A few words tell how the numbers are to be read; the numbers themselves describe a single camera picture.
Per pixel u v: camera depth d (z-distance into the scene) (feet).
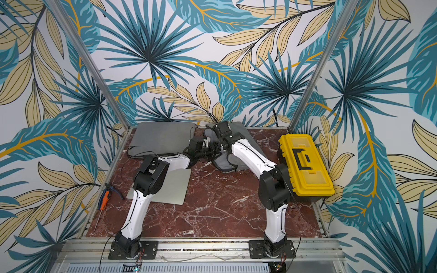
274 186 1.62
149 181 1.96
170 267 2.30
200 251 2.46
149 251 2.40
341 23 2.37
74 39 2.50
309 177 2.59
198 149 2.81
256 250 2.40
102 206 2.75
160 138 3.60
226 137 2.17
